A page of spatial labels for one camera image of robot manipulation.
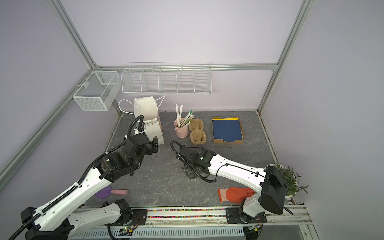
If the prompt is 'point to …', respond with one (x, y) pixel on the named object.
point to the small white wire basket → (97, 92)
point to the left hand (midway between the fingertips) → (146, 138)
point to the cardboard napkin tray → (216, 141)
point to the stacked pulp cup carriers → (197, 136)
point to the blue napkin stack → (228, 129)
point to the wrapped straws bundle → (186, 120)
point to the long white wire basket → (166, 78)
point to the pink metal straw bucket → (181, 132)
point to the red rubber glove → (235, 195)
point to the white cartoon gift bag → (147, 107)
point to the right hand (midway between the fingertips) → (192, 167)
